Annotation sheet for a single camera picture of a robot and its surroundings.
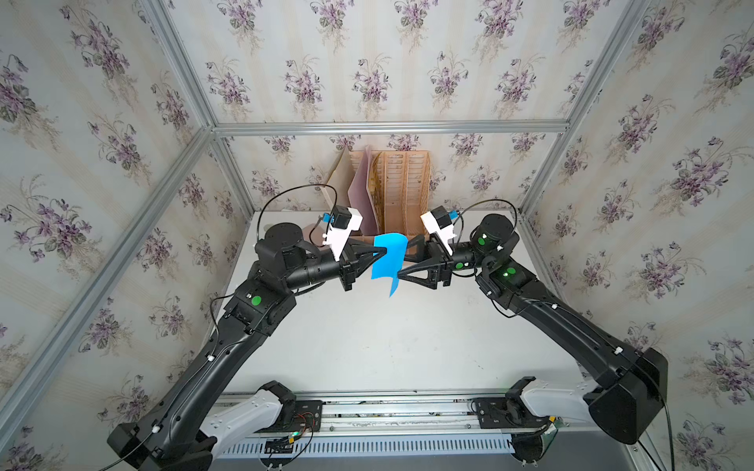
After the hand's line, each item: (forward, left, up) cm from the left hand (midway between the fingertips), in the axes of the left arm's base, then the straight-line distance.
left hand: (386, 255), depth 55 cm
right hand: (-1, -3, -3) cm, 5 cm away
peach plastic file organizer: (+64, -12, -39) cm, 76 cm away
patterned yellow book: (+46, +2, -22) cm, 51 cm away
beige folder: (+41, +13, -15) cm, 46 cm away
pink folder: (+35, +7, -16) cm, 39 cm away
